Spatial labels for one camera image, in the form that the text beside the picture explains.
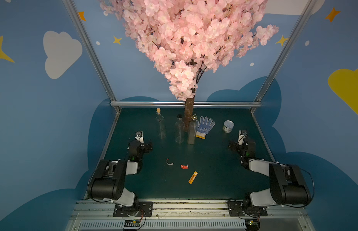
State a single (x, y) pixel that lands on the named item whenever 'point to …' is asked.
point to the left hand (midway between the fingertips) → (143, 138)
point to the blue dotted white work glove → (203, 127)
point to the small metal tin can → (228, 126)
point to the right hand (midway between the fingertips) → (240, 139)
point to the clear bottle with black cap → (179, 129)
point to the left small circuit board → (132, 223)
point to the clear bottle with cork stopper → (160, 124)
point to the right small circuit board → (252, 224)
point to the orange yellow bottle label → (190, 181)
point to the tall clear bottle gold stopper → (192, 130)
